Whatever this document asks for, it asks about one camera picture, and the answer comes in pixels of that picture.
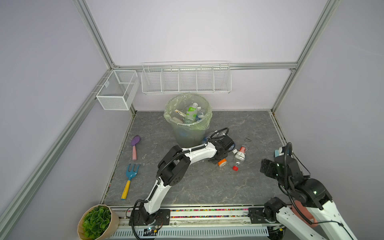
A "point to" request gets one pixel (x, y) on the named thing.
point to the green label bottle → (191, 114)
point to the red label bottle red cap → (239, 157)
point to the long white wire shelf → (187, 77)
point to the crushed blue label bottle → (200, 115)
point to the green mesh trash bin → (188, 135)
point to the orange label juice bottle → (222, 162)
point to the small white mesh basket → (117, 91)
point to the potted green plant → (97, 222)
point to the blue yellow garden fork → (129, 174)
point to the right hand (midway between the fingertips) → (270, 164)
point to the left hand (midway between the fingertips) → (223, 159)
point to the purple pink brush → (135, 140)
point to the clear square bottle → (179, 114)
